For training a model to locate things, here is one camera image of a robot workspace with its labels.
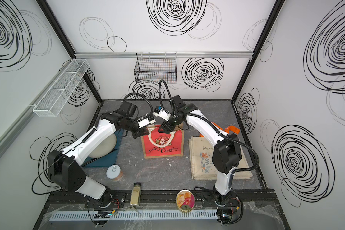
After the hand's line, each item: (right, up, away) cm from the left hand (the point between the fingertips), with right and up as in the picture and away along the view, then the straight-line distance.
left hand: (146, 130), depth 81 cm
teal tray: (-25, -20, +8) cm, 33 cm away
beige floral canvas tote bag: (+33, -14, +9) cm, 37 cm away
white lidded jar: (-17, -23, -3) cm, 29 cm away
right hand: (+9, +2, 0) cm, 10 cm away
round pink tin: (+21, -34, -11) cm, 42 cm away
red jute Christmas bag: (+5, -9, +3) cm, 11 cm away
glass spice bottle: (-4, -32, -9) cm, 34 cm away
